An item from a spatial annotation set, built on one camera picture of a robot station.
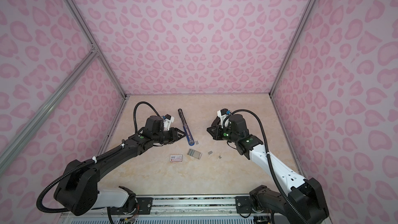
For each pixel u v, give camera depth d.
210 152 0.90
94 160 0.46
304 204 0.39
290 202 0.38
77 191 0.41
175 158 0.88
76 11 0.77
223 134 0.68
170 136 0.73
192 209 0.73
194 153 0.90
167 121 0.78
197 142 0.95
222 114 0.72
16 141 0.53
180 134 0.82
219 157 0.89
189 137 0.95
